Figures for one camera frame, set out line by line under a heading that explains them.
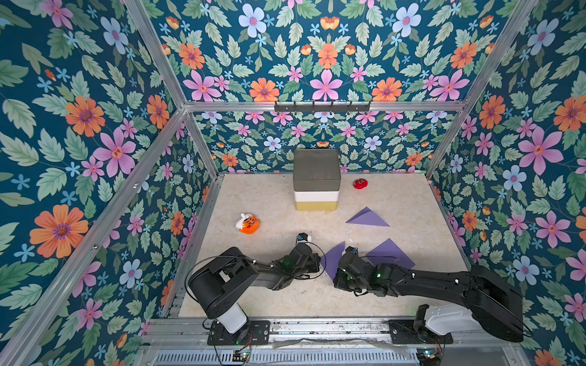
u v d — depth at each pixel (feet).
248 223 3.11
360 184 3.69
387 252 3.06
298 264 2.31
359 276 2.07
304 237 2.75
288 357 2.30
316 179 2.98
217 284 1.52
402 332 2.40
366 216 3.28
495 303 1.35
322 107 3.06
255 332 2.43
